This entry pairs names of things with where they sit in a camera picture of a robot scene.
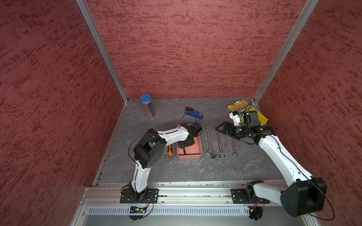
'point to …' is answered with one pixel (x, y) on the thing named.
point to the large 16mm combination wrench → (185, 154)
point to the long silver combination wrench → (213, 154)
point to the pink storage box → (193, 151)
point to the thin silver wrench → (220, 152)
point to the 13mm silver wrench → (162, 156)
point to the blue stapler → (192, 112)
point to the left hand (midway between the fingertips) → (185, 146)
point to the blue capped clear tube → (146, 100)
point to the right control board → (255, 212)
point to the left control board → (134, 209)
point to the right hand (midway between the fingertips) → (220, 133)
